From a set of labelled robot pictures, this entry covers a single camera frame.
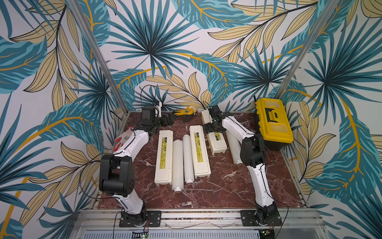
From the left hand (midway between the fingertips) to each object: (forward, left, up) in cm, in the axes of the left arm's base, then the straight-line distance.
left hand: (168, 117), depth 89 cm
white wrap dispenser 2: (-24, -20, -13) cm, 34 cm away
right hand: (+5, -29, -16) cm, 33 cm away
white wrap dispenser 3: (-8, -30, -12) cm, 33 cm away
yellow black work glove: (+23, -12, -17) cm, 31 cm away
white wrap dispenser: (-27, +1, -13) cm, 30 cm away
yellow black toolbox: (+1, -65, -4) cm, 65 cm away
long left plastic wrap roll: (-24, -6, -16) cm, 29 cm away
